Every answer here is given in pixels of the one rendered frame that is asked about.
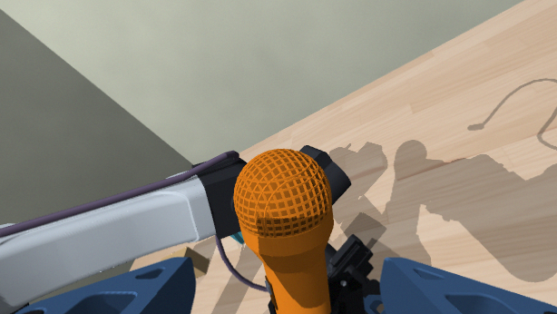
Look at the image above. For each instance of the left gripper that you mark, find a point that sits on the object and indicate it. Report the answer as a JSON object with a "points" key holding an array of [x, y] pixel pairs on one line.
{"points": [[354, 253]]}

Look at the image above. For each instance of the blue rectangular block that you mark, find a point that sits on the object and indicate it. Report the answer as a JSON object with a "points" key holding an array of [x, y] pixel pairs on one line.
{"points": [[238, 237]]}

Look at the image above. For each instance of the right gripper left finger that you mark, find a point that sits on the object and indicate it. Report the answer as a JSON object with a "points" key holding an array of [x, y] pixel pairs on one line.
{"points": [[164, 287]]}

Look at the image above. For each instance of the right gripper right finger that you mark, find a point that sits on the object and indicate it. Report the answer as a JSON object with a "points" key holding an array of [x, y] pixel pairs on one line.
{"points": [[411, 287]]}

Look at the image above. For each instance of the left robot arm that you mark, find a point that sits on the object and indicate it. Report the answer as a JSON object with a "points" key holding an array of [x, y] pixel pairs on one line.
{"points": [[45, 256]]}

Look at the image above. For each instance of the orange microphone head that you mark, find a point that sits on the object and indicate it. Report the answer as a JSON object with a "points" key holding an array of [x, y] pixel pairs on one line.
{"points": [[283, 201]]}

